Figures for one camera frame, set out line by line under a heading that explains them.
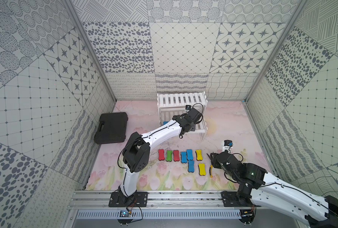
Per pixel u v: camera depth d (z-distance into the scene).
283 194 0.47
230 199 0.73
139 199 0.74
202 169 0.84
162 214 0.70
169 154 0.90
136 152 0.49
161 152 0.91
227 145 0.67
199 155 0.89
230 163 0.54
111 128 1.03
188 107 0.78
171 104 0.82
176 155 0.90
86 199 0.76
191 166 0.86
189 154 0.89
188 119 0.67
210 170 0.84
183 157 0.89
